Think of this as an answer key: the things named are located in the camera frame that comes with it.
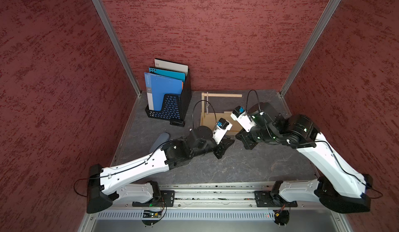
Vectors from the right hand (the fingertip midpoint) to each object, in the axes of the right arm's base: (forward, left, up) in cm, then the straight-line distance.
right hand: (238, 140), depth 61 cm
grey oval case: (+17, +41, -29) cm, 53 cm away
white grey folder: (+55, +34, -2) cm, 65 cm away
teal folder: (+46, +35, -2) cm, 58 cm away
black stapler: (+27, +32, -28) cm, 51 cm away
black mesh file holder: (+29, +31, -13) cm, 44 cm away
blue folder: (+38, +41, -5) cm, 57 cm away
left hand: (0, +3, -3) cm, 4 cm away
